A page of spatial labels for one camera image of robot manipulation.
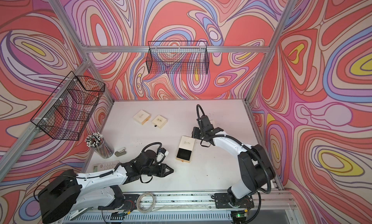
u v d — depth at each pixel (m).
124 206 0.72
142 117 1.06
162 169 0.70
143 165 0.64
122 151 0.90
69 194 0.41
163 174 0.72
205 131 0.69
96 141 0.77
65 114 0.75
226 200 0.73
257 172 0.44
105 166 0.84
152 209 0.71
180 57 0.96
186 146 0.91
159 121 1.04
